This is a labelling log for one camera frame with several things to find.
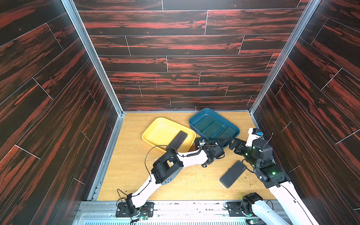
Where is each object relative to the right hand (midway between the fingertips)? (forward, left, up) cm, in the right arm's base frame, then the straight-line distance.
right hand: (239, 138), depth 73 cm
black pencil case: (+12, +33, -22) cm, 42 cm away
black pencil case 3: (-11, -1, -24) cm, 26 cm away
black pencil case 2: (+6, +21, -14) cm, 26 cm away
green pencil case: (+19, -2, -21) cm, 28 cm away
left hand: (+2, +14, -25) cm, 29 cm away
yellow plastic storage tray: (+20, +45, -23) cm, 55 cm away
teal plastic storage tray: (+34, +20, -21) cm, 45 cm away
